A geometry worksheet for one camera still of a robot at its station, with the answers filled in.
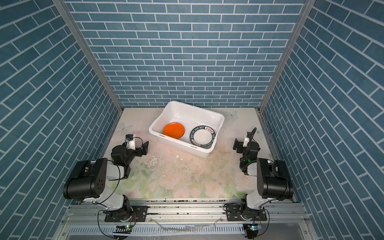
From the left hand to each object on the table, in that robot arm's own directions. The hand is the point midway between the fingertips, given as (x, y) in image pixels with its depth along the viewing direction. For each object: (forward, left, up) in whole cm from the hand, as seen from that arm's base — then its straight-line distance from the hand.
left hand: (141, 140), depth 92 cm
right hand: (0, -65, +2) cm, 65 cm away
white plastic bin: (+16, -29, -8) cm, 34 cm away
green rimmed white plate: (+6, -39, -5) cm, 40 cm away
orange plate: (+13, -19, -6) cm, 23 cm away
